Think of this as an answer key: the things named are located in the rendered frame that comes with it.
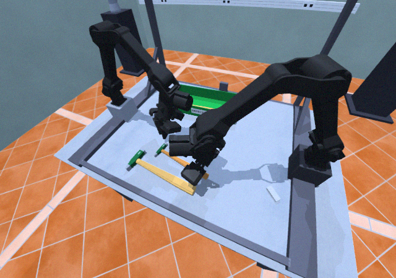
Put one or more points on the green bin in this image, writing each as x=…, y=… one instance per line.
x=205, y=97

